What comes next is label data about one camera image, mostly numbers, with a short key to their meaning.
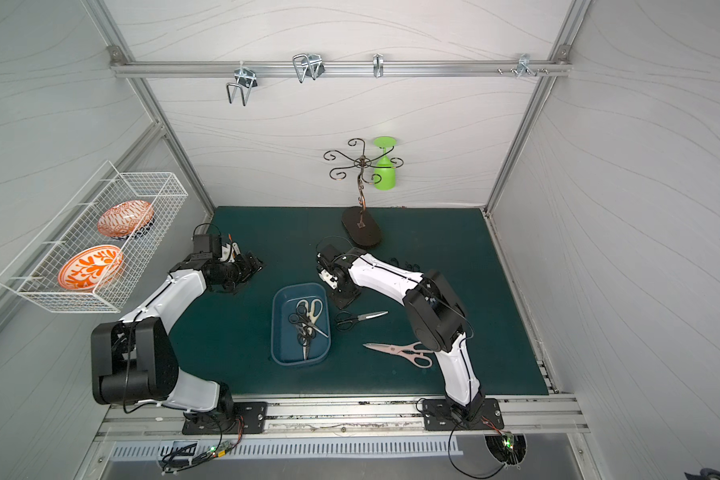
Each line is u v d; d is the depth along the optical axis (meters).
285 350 0.84
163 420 0.75
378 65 0.72
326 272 0.76
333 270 0.67
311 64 0.76
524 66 0.77
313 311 0.91
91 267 0.63
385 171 1.02
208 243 0.71
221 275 0.73
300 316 0.90
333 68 0.79
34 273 0.56
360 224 1.14
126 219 0.72
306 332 0.86
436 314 0.51
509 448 0.71
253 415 0.73
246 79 0.78
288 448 0.70
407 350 0.84
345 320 0.90
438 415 0.74
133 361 0.43
